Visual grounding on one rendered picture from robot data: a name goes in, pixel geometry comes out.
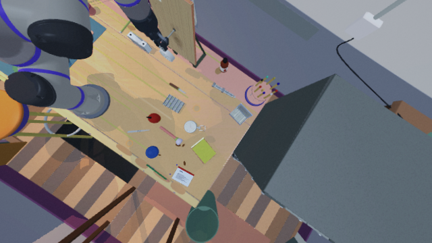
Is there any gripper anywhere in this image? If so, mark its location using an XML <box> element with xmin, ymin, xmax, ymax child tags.
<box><xmin>123</xmin><ymin>1</ymin><xmax>170</xmax><ymax>51</ymax></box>

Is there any wooden test board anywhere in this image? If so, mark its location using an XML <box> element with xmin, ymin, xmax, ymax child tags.
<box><xmin>149</xmin><ymin>0</ymin><xmax>198</xmax><ymax>67</ymax></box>

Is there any dark green board stand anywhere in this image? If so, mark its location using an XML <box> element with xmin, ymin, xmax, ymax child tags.
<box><xmin>194</xmin><ymin>32</ymin><xmax>207</xmax><ymax>68</ymax></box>

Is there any grey ribbed block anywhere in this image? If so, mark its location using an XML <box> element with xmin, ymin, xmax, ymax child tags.
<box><xmin>163</xmin><ymin>94</ymin><xmax>186</xmax><ymax>114</ymax></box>

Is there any teal mat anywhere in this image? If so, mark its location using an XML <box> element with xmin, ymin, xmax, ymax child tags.
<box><xmin>68</xmin><ymin>16</ymin><xmax>107</xmax><ymax>68</ymax></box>

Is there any grey syringe tool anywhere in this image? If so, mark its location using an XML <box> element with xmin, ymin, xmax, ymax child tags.
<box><xmin>211</xmin><ymin>82</ymin><xmax>236</xmax><ymax>99</ymax></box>

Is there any blue-rimmed pen cup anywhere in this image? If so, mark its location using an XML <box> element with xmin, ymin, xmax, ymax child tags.
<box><xmin>244</xmin><ymin>83</ymin><xmax>275</xmax><ymax>107</ymax></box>

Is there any blue round tin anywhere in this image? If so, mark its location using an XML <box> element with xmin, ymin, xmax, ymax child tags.
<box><xmin>144</xmin><ymin>145</ymin><xmax>161</xmax><ymax>159</ymax></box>

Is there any green pad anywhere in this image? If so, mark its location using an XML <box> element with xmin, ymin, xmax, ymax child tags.
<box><xmin>190</xmin><ymin>137</ymin><xmax>217</xmax><ymax>165</ymax></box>

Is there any green pencil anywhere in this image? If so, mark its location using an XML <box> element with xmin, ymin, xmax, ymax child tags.
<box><xmin>146</xmin><ymin>164</ymin><xmax>169</xmax><ymax>181</ymax></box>

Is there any white card with red stripe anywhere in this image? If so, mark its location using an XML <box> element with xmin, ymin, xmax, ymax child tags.
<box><xmin>171</xmin><ymin>165</ymin><xmax>195</xmax><ymax>188</ymax></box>

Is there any orange round stool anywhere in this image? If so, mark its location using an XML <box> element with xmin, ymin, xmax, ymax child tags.
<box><xmin>0</xmin><ymin>88</ymin><xmax>93</xmax><ymax>141</ymax></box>

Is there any dark brown wooden stick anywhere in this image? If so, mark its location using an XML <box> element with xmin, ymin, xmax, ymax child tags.
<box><xmin>57</xmin><ymin>186</ymin><xmax>137</xmax><ymax>243</ymax></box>
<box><xmin>165</xmin><ymin>217</ymin><xmax>181</xmax><ymax>243</ymax></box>
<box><xmin>82</xmin><ymin>219</ymin><xmax>111</xmax><ymax>243</ymax></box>

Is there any teal round bin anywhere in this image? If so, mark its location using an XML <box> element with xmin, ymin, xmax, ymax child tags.
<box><xmin>185</xmin><ymin>189</ymin><xmax>220</xmax><ymax>243</ymax></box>

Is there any dark grey cabinet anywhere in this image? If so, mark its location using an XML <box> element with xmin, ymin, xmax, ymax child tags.
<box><xmin>232</xmin><ymin>74</ymin><xmax>432</xmax><ymax>243</ymax></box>

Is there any brown cardboard box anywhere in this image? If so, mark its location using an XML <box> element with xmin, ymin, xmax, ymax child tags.
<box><xmin>388</xmin><ymin>99</ymin><xmax>432</xmax><ymax>134</ymax></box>

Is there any white metal bracket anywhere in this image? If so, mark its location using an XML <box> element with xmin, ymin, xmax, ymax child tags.
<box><xmin>159</xmin><ymin>47</ymin><xmax>176</xmax><ymax>63</ymax></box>

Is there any grey metal bracket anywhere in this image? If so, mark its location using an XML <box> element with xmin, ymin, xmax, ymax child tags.
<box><xmin>126</xmin><ymin>30</ymin><xmax>153</xmax><ymax>54</ymax></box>

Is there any pink-handled brush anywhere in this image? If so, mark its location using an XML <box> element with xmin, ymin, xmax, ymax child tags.
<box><xmin>159</xmin><ymin>126</ymin><xmax>184</xmax><ymax>146</ymax></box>

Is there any white cable loop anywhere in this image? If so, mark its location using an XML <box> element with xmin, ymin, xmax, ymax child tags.
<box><xmin>43</xmin><ymin>107</ymin><xmax>82</xmax><ymax>138</ymax></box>

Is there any black cable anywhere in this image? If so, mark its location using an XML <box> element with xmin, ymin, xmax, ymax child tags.
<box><xmin>335</xmin><ymin>37</ymin><xmax>393</xmax><ymax>109</ymax></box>

